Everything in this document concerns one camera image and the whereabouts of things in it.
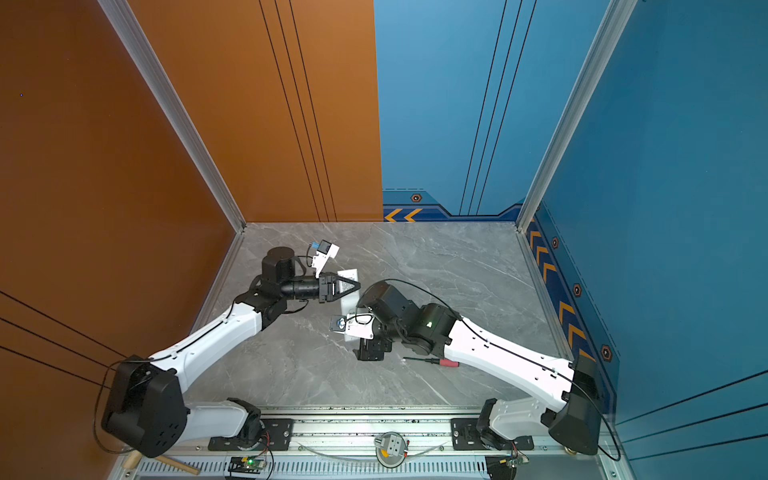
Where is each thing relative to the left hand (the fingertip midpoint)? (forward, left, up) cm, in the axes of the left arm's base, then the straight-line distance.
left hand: (358, 286), depth 73 cm
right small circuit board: (-33, -37, -23) cm, 55 cm away
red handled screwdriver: (-11, -23, -22) cm, 33 cm away
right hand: (-8, 0, -3) cm, 9 cm away
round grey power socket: (-32, -9, -17) cm, 37 cm away
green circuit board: (-34, +26, -26) cm, 50 cm away
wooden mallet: (-34, +51, -24) cm, 66 cm away
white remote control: (-5, +2, -2) cm, 5 cm away
